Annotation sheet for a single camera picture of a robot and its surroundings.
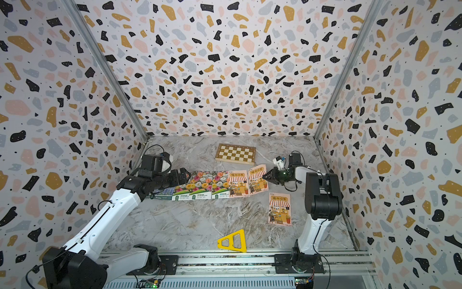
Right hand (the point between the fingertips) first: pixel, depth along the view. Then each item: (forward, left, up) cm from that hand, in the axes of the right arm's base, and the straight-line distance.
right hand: (266, 177), depth 96 cm
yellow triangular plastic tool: (-30, +17, -4) cm, 34 cm away
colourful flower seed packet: (-8, +44, -4) cm, 45 cm away
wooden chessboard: (+18, +17, -2) cm, 25 cm away
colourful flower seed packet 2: (-3, +35, -4) cm, 36 cm away
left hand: (-9, +38, +14) cm, 41 cm away
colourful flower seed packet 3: (-2, +25, -6) cm, 26 cm away
